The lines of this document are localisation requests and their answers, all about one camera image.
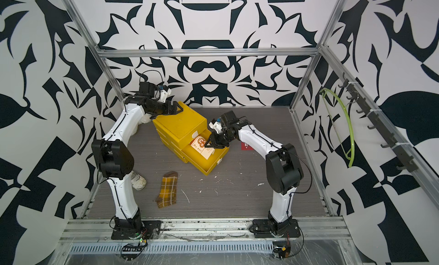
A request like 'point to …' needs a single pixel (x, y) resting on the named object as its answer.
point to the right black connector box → (282, 253)
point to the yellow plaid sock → (167, 191)
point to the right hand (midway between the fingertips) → (207, 143)
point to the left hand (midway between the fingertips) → (175, 107)
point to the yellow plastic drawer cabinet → (175, 131)
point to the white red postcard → (199, 143)
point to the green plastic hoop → (352, 156)
